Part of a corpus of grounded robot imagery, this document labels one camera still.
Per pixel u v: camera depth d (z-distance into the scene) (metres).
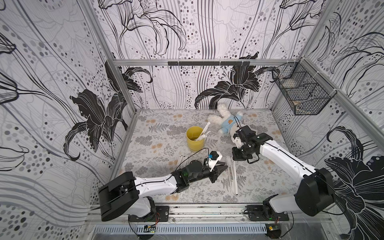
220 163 0.71
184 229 0.76
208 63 0.92
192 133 0.95
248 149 0.60
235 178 0.78
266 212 0.64
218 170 0.64
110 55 0.86
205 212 0.74
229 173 0.86
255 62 0.91
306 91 0.89
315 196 0.42
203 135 0.77
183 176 0.62
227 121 1.00
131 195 0.42
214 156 0.61
